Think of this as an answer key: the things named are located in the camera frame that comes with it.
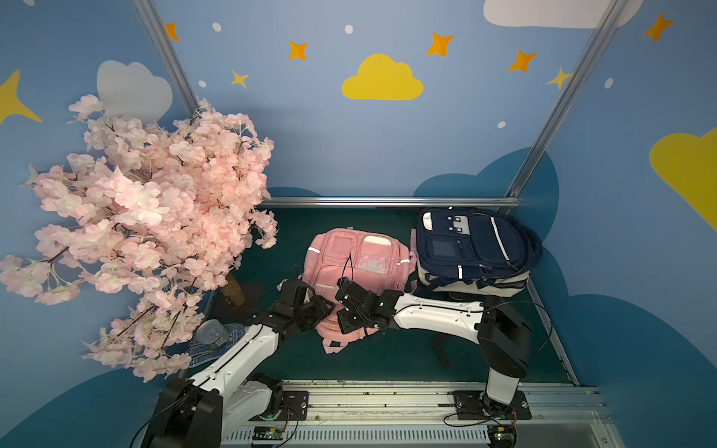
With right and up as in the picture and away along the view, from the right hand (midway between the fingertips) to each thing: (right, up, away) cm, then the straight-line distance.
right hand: (342, 318), depth 83 cm
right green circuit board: (+43, -29, -10) cm, 53 cm away
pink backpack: (+11, +16, +17) cm, 26 cm away
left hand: (-3, +4, +3) cm, 5 cm away
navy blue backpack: (+47, +19, +18) cm, 54 cm away
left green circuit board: (-19, -27, -11) cm, 35 cm away
